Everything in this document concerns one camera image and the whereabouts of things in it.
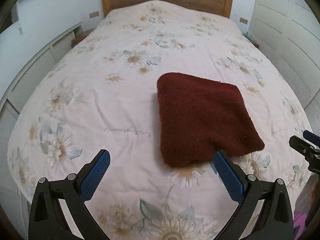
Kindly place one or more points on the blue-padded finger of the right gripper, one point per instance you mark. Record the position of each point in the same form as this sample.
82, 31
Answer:
309, 136

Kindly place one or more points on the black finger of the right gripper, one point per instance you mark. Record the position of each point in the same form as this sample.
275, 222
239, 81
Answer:
304, 148

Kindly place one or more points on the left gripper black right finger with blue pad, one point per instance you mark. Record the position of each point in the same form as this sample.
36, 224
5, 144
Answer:
275, 220

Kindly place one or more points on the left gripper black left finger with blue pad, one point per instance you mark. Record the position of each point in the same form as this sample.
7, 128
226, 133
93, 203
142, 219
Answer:
47, 220

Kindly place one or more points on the dark red knitted sweater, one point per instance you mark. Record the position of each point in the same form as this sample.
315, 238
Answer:
199, 117

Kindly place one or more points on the white low shelf unit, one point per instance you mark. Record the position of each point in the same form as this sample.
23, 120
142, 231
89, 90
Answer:
14, 205

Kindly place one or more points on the white wardrobe with louvred doors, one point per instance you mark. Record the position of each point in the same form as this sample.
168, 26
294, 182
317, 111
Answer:
287, 32

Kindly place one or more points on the white floral bedspread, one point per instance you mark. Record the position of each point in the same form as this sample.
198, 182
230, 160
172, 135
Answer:
103, 95

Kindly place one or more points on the wooden bedside table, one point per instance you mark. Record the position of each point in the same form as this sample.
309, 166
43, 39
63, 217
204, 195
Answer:
80, 37

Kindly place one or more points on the right beige wall socket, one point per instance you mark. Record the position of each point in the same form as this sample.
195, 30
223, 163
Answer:
243, 20

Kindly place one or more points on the beige wall socket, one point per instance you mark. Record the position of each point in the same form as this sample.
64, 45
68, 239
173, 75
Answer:
94, 14
243, 20

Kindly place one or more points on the left beige wall socket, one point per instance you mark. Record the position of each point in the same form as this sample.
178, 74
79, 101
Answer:
94, 14

